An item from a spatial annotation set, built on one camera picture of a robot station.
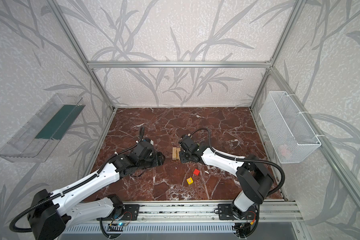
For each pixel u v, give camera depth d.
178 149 0.94
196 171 0.87
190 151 0.65
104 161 0.93
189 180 0.82
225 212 0.74
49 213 0.38
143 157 0.61
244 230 0.72
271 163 0.43
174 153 0.93
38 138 0.65
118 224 0.71
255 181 0.44
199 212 0.75
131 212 0.73
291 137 0.62
